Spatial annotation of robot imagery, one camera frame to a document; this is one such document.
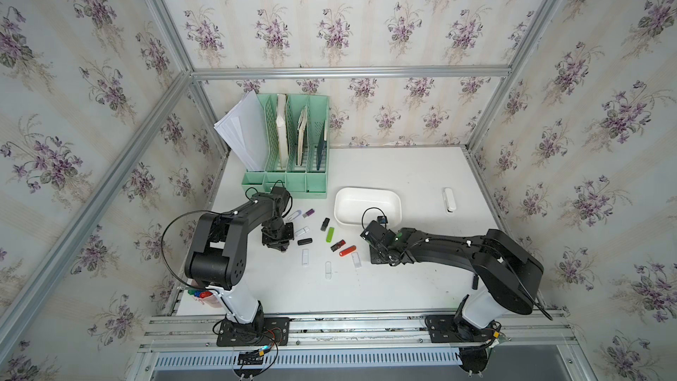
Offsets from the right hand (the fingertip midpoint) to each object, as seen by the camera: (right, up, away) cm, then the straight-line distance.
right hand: (378, 255), depth 89 cm
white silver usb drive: (-27, +7, +4) cm, 28 cm away
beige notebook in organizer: (-28, +46, +10) cm, 55 cm away
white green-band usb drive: (-17, -4, -3) cm, 18 cm away
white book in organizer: (-34, +45, +4) cm, 57 cm away
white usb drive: (-25, 0, -1) cm, 25 cm away
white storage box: (-5, +16, +10) cm, 19 cm away
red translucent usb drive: (-12, +1, 0) cm, 12 cm away
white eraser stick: (+29, +18, +11) cm, 36 cm away
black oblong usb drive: (-25, +4, +2) cm, 26 cm away
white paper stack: (-48, +44, +6) cm, 66 cm away
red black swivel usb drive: (-14, +3, +2) cm, 14 cm away
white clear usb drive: (-8, -1, -2) cm, 8 cm away
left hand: (-31, +2, +2) cm, 31 cm away
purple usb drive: (-25, +13, +9) cm, 30 cm away
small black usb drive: (-19, +9, +7) cm, 22 cm away
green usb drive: (-17, +6, +4) cm, 18 cm away
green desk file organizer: (-31, +44, +10) cm, 54 cm away
